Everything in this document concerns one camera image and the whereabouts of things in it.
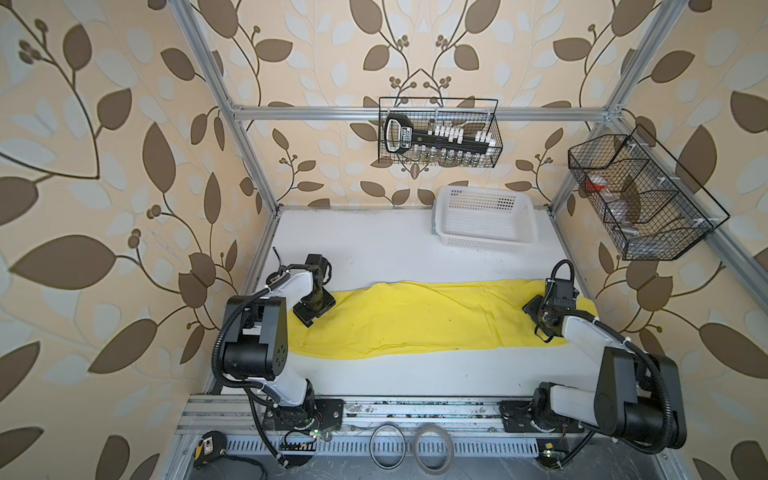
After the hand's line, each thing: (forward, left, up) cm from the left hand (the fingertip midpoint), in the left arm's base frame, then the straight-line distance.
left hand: (317, 310), depth 91 cm
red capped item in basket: (+22, -79, +33) cm, 88 cm away
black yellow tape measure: (-35, +18, +1) cm, 40 cm away
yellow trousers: (-2, -20, -1) cm, 20 cm away
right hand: (0, -67, 0) cm, 67 cm away
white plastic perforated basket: (+41, -60, -1) cm, 73 cm away
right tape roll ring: (-33, -37, +3) cm, 50 cm away
